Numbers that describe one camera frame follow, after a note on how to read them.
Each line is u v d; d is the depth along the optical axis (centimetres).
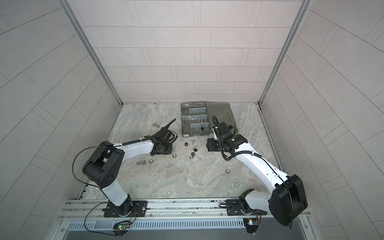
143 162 85
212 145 70
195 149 91
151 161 87
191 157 89
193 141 96
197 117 105
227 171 83
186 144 94
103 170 46
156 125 103
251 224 68
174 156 89
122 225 64
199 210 71
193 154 89
